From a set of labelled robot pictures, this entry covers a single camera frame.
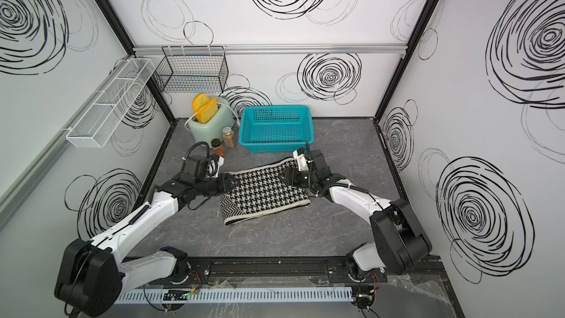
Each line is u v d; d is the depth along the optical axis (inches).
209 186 27.5
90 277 15.5
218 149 39.6
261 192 35.9
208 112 37.2
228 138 40.2
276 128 45.5
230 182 29.8
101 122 29.0
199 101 38.2
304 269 30.2
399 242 17.5
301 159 31.5
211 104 37.7
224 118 41.4
